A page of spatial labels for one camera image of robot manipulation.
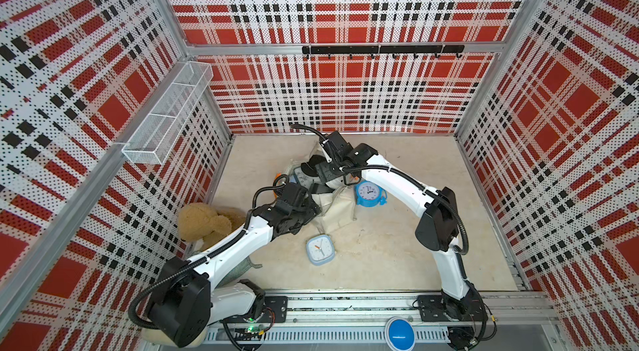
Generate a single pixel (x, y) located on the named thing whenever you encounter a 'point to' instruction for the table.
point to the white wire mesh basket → (155, 136)
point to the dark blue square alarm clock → (304, 180)
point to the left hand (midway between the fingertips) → (318, 213)
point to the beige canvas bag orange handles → (337, 203)
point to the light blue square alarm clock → (320, 249)
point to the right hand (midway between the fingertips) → (333, 168)
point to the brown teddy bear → (197, 220)
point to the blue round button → (399, 334)
